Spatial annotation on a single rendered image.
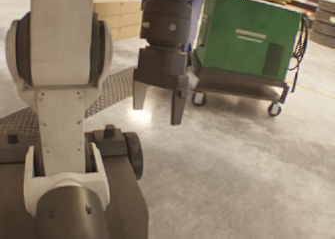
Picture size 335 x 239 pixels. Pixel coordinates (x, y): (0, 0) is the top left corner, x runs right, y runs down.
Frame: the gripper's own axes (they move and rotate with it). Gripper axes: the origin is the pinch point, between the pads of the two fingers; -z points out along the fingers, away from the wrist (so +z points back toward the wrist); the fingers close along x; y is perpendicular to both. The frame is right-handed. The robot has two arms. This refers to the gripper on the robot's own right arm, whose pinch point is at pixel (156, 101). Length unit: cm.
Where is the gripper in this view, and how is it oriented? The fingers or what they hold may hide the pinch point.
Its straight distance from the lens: 49.8
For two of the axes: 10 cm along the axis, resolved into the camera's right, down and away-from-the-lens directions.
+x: -6.5, -2.4, 7.2
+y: -7.5, 0.6, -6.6
